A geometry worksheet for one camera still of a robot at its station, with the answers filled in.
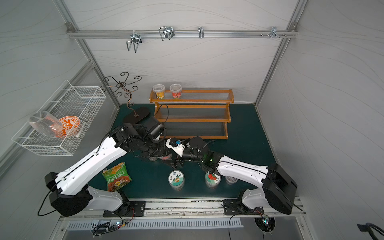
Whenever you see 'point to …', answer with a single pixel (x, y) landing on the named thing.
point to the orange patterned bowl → (65, 127)
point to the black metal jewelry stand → (134, 116)
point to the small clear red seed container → (176, 89)
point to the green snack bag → (117, 177)
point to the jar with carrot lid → (176, 179)
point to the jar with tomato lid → (212, 180)
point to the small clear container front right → (230, 180)
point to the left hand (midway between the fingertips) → (165, 154)
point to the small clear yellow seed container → (159, 89)
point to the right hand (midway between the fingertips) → (165, 151)
